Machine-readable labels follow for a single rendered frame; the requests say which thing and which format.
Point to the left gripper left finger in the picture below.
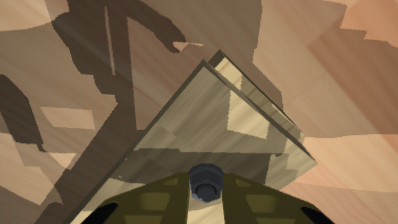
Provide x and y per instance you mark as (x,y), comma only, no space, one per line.
(164,201)

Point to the dark grey hex nut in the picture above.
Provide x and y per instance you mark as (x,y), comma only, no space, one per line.
(206,174)

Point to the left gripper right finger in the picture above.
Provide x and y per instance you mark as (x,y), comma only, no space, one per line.
(249,202)

